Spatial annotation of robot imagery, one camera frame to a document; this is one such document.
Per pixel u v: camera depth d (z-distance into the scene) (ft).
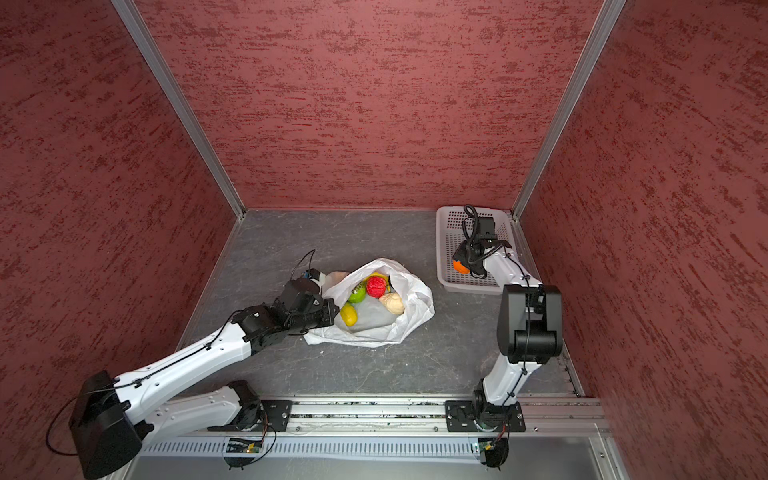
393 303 2.93
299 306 1.94
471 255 2.24
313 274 2.36
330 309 2.24
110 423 1.24
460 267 2.98
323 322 2.28
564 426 2.45
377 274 3.10
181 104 2.89
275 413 2.44
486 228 2.52
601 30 2.42
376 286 3.02
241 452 2.37
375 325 2.91
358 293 2.95
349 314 2.89
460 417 2.42
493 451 2.34
